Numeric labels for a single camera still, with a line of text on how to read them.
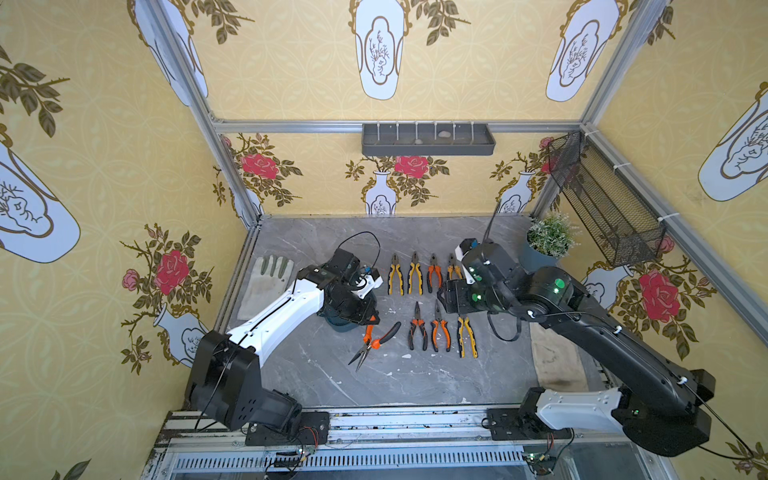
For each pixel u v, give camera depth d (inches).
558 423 23.9
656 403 15.3
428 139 36.2
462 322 36.3
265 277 40.6
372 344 28.3
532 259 38.6
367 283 28.9
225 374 16.1
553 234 37.2
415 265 41.7
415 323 36.0
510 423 29.3
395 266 41.5
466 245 23.5
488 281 19.0
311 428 28.8
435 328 35.5
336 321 35.6
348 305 27.5
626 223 32.5
